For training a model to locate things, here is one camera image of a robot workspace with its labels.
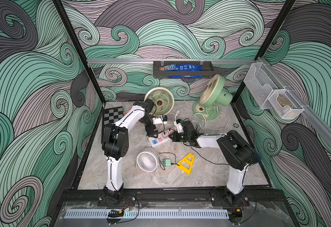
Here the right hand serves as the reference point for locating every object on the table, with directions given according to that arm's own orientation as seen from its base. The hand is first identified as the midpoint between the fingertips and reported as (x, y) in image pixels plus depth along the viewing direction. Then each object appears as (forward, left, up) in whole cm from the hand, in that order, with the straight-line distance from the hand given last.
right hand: (170, 135), depth 95 cm
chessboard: (+18, +44, +1) cm, 48 cm away
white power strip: (-5, +11, 0) cm, 12 cm away
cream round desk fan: (+24, +4, +11) cm, 27 cm away
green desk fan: (+15, -27, +24) cm, 39 cm away
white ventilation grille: (-43, +35, -3) cm, 56 cm away
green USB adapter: (-19, +3, 0) cm, 19 cm away
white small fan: (-20, +14, +5) cm, 25 cm away
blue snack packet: (+33, -12, +32) cm, 48 cm away
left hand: (+2, +11, +7) cm, 13 cm away
